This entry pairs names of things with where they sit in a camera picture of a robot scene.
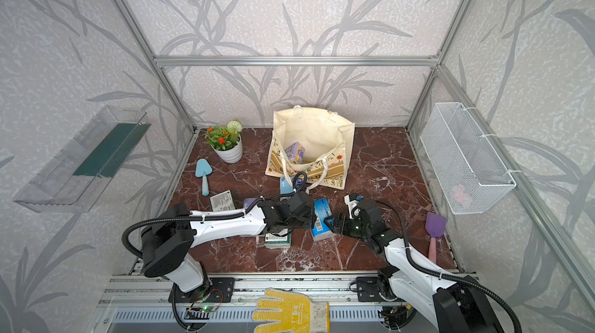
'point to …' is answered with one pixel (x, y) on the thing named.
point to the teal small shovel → (202, 169)
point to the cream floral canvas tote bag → (314, 145)
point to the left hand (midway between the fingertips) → (315, 221)
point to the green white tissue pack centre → (278, 240)
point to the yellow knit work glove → (299, 314)
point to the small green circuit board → (208, 309)
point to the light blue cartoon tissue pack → (286, 187)
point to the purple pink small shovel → (435, 225)
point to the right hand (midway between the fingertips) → (329, 221)
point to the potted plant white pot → (226, 142)
